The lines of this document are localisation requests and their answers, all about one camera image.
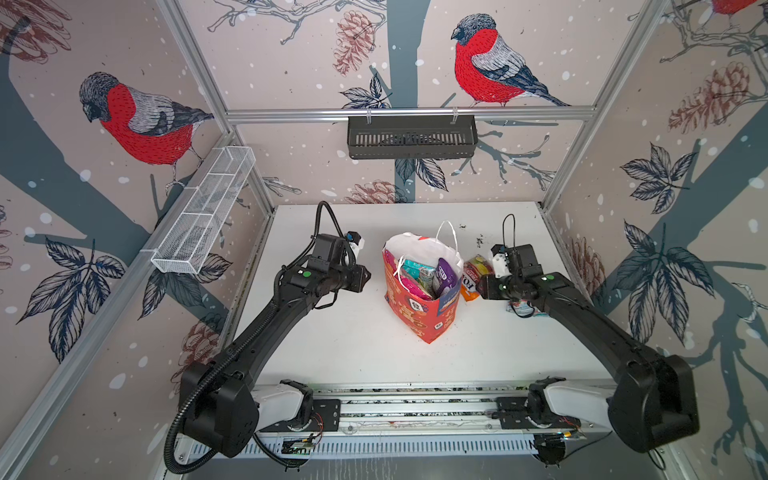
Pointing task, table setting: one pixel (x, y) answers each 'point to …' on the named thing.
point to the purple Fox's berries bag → (447, 275)
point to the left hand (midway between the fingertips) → (366, 275)
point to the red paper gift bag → (429, 320)
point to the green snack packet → (422, 273)
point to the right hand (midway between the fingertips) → (481, 288)
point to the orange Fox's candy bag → (472, 270)
